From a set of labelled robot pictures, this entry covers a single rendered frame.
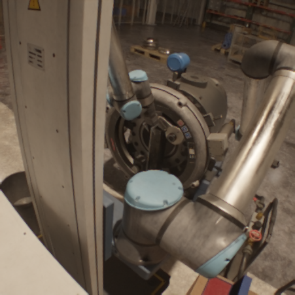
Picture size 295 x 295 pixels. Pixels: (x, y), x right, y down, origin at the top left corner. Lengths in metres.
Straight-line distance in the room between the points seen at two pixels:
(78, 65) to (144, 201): 0.35
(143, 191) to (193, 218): 0.14
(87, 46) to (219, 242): 0.49
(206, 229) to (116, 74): 0.62
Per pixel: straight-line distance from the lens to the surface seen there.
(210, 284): 1.17
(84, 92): 0.42
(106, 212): 0.67
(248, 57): 0.88
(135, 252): 0.76
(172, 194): 0.62
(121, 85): 0.94
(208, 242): 0.59
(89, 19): 0.39
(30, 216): 1.65
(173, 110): 1.37
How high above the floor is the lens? 1.48
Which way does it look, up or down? 34 degrees down
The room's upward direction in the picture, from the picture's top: 8 degrees clockwise
